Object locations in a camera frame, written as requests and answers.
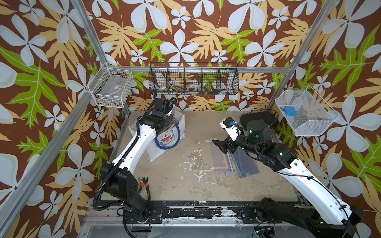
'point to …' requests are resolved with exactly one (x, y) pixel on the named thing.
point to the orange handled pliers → (145, 181)
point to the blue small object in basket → (290, 110)
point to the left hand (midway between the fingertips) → (163, 110)
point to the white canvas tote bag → (169, 135)
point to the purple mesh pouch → (222, 161)
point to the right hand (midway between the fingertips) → (218, 133)
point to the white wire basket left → (111, 88)
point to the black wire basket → (193, 78)
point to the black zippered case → (269, 119)
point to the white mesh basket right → (312, 116)
